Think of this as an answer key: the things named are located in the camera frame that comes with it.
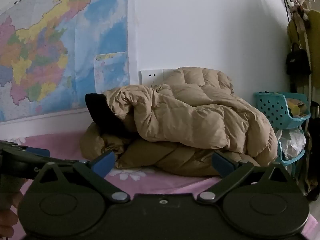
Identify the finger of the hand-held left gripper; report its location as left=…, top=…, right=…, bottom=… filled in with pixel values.
left=0, top=141, right=50, bottom=158

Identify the tan down jacket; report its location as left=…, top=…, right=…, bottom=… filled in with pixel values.
left=79, top=66, right=278, bottom=178

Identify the colourful wall map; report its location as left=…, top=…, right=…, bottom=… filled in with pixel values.
left=0, top=0, right=130, bottom=125

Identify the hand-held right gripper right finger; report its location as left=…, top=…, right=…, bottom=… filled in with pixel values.
left=197, top=151, right=290, bottom=203

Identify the person's left hand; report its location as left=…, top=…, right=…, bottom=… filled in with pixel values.
left=0, top=177, right=28, bottom=233

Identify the teal plastic basket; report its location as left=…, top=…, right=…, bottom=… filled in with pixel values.
left=276, top=129, right=306, bottom=166

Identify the white red hanging ornament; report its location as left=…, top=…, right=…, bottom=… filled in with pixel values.
left=290, top=0, right=312, bottom=22

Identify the yellow brown bundle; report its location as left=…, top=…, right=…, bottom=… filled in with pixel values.
left=286, top=97, right=310, bottom=118

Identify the blue plastic stool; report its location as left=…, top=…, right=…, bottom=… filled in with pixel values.
left=253, top=92, right=312, bottom=130

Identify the clear plastic bag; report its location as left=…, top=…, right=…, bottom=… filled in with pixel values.
left=276, top=129, right=305, bottom=159

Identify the olive hanging garment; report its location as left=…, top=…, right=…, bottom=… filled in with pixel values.
left=286, top=9, right=320, bottom=100

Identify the pink floral bedsheet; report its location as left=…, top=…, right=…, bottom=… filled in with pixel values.
left=0, top=129, right=320, bottom=240

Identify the dark hanging cloth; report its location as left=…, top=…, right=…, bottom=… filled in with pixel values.
left=296, top=75, right=320, bottom=202

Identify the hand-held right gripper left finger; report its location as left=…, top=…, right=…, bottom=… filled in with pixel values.
left=32, top=151, right=131, bottom=203

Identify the white wall socket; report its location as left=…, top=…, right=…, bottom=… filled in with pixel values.
left=139, top=69, right=164, bottom=85

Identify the black coat rack pole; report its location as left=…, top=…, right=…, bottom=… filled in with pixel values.
left=280, top=0, right=292, bottom=30

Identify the black hanging bag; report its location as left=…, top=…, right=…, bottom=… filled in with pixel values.
left=286, top=42, right=312, bottom=75

